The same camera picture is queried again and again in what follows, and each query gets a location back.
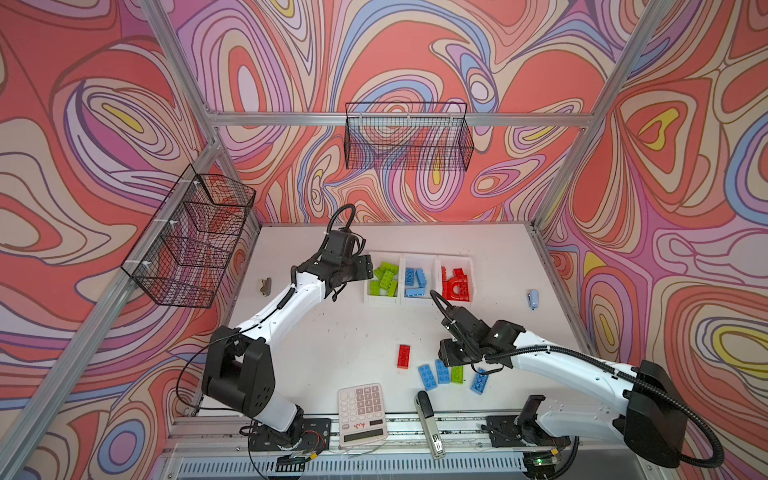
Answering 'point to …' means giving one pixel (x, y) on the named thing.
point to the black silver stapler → (423, 401)
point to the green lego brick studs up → (458, 374)
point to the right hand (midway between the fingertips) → (452, 361)
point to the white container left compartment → (390, 258)
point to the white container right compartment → (450, 263)
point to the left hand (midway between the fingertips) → (368, 264)
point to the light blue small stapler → (533, 299)
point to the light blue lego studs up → (427, 377)
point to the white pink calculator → (361, 415)
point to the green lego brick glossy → (387, 279)
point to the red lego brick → (404, 357)
